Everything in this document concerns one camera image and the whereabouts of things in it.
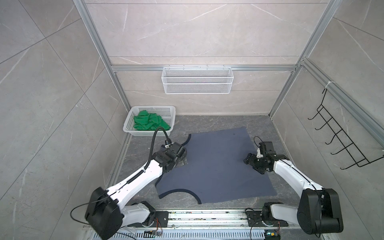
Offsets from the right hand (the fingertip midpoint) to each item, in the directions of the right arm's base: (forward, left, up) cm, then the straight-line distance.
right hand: (248, 161), depth 89 cm
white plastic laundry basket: (+43, +53, +2) cm, 68 cm away
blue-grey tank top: (-2, +20, -9) cm, 22 cm away
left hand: (0, +42, +9) cm, 43 cm away
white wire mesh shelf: (+49, +29, +25) cm, 62 cm away
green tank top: (+34, +70, +2) cm, 78 cm away
